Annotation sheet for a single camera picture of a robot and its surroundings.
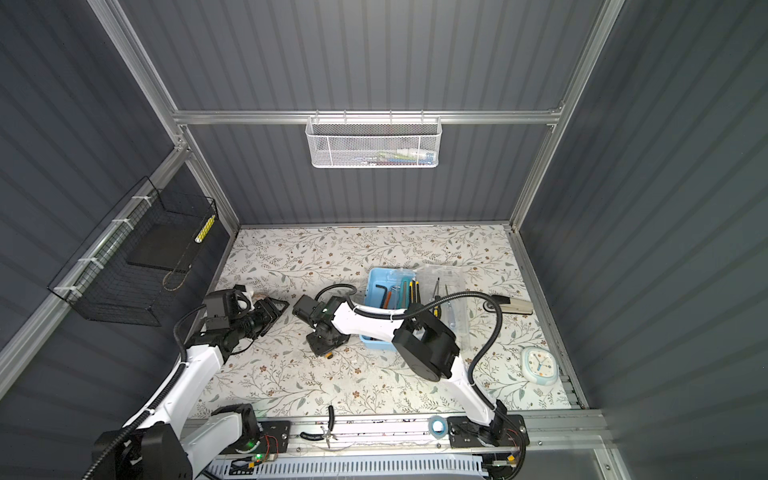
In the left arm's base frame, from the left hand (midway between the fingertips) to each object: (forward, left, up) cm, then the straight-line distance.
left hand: (284, 308), depth 84 cm
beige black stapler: (+1, -68, -7) cm, 69 cm away
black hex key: (+9, -29, -10) cm, 32 cm away
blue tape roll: (-32, -40, -11) cm, 52 cm away
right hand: (-8, -10, -11) cm, 17 cm away
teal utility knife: (+5, -35, -2) cm, 36 cm away
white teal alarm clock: (-17, -71, -8) cm, 74 cm away
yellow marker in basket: (+16, +20, +16) cm, 31 cm away
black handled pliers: (-30, -13, -12) cm, 35 cm away
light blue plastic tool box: (+12, -32, -10) cm, 36 cm away
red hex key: (+6, -30, -11) cm, 32 cm away
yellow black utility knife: (+5, -38, -3) cm, 39 cm away
